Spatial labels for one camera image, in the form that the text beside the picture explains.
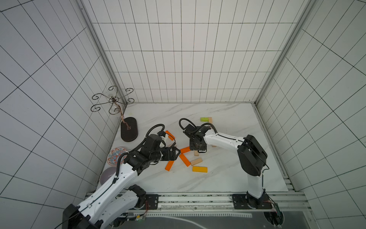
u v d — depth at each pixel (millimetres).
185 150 930
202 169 838
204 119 1067
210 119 1084
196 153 898
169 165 856
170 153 666
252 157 485
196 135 670
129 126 1023
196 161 876
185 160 877
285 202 747
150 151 562
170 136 1029
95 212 392
